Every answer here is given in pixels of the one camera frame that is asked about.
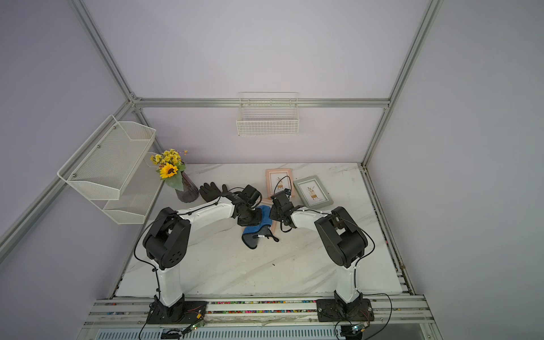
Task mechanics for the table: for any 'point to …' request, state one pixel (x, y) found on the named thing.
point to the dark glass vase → (190, 193)
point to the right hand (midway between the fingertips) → (277, 214)
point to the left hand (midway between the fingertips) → (258, 224)
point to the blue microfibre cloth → (265, 220)
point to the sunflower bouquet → (171, 167)
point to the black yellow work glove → (210, 192)
